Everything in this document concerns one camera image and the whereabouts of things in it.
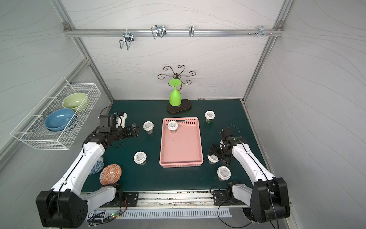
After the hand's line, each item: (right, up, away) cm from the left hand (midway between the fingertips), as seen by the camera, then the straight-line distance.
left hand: (134, 129), depth 81 cm
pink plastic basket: (+27, -11, +15) cm, 33 cm away
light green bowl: (-27, +15, -8) cm, 32 cm away
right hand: (+47, -16, +2) cm, 50 cm away
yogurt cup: (+46, -17, -1) cm, 49 cm away
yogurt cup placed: (+21, 0, +15) cm, 26 cm away
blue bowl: (-29, +6, -17) cm, 34 cm away
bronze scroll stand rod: (+24, +34, +11) cm, 43 cm away
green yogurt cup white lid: (+47, +7, +21) cm, 52 cm away
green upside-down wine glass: (+23, +20, +10) cm, 32 cm away
